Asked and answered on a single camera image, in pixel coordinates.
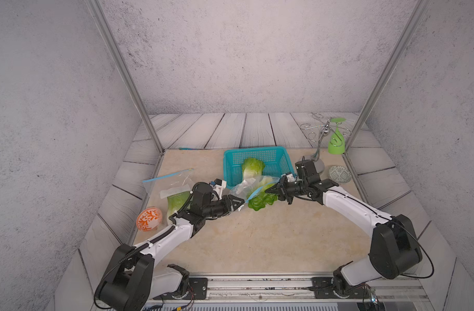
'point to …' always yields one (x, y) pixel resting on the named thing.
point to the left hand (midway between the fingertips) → (245, 204)
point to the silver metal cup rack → (321, 124)
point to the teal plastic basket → (276, 161)
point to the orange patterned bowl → (149, 219)
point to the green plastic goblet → (337, 144)
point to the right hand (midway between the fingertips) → (266, 191)
